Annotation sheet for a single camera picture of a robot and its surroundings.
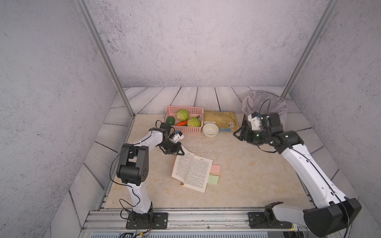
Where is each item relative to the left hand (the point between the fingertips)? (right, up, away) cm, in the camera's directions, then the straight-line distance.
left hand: (184, 153), depth 91 cm
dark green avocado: (-12, +21, +20) cm, 31 cm away
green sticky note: (+16, -14, -6) cm, 22 cm away
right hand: (+28, +12, -17) cm, 35 cm away
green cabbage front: (+6, +19, +14) cm, 25 cm away
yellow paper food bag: (+30, +21, +23) cm, 43 cm away
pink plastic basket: (+6, +28, +28) cm, 40 cm away
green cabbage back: (-3, +25, +20) cm, 32 cm away
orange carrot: (-3, +18, +20) cm, 27 cm away
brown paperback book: (+4, -10, -2) cm, 11 cm away
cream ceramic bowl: (+17, +14, +15) cm, 27 cm away
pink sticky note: (+19, -9, -1) cm, 21 cm away
